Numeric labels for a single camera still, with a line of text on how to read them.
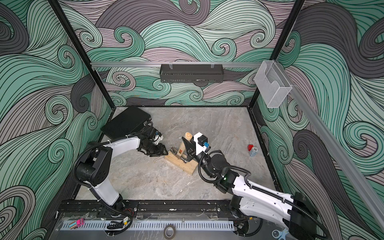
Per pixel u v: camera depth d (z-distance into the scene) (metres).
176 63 0.94
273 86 0.76
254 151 0.88
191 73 0.95
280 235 0.66
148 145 0.76
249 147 0.95
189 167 0.84
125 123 1.10
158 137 0.85
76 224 0.67
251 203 0.58
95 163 0.48
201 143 0.53
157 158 0.90
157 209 0.74
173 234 0.65
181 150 0.74
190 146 0.60
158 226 0.70
